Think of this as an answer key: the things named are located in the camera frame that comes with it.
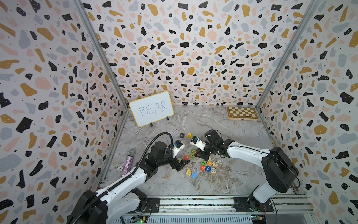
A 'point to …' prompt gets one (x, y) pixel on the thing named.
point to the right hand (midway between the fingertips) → (196, 152)
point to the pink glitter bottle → (128, 162)
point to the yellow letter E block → (189, 135)
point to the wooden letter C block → (213, 170)
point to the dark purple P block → (182, 135)
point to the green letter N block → (203, 163)
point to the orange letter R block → (203, 168)
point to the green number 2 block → (192, 152)
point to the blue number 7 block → (208, 169)
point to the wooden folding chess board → (242, 113)
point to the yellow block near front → (189, 172)
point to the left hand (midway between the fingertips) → (185, 154)
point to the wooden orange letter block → (209, 163)
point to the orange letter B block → (187, 157)
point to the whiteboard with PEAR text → (152, 108)
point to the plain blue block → (194, 175)
